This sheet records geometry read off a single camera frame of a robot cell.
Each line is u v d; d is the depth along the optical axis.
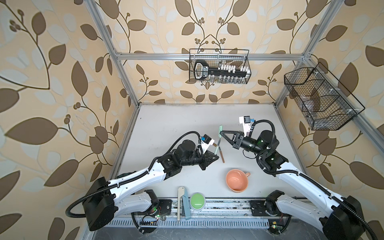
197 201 0.76
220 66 0.81
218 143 0.68
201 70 0.84
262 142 0.55
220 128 0.67
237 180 0.83
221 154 0.94
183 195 0.76
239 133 0.63
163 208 0.74
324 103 0.73
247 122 0.63
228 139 0.67
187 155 0.58
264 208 0.73
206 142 0.63
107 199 0.41
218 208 0.75
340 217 0.38
